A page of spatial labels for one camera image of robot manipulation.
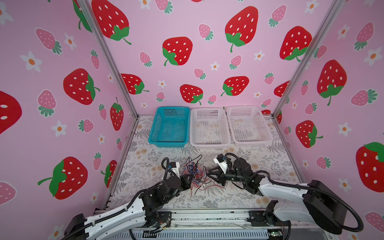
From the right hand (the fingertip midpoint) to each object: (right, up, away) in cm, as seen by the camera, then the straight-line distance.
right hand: (207, 173), depth 77 cm
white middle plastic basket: (+3, +24, +35) cm, 43 cm away
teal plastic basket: (-26, +24, +38) cm, 52 cm away
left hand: (-6, -1, -2) cm, 7 cm away
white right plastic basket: (+34, +25, +38) cm, 57 cm away
